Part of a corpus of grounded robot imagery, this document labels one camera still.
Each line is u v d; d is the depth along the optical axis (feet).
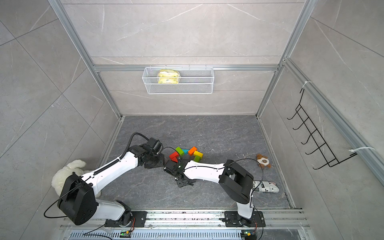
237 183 1.50
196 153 3.14
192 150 3.17
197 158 3.05
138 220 2.41
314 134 2.24
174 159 3.04
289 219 2.45
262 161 2.97
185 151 3.14
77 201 1.35
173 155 3.13
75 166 2.43
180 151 3.09
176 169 2.02
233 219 2.39
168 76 2.88
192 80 3.31
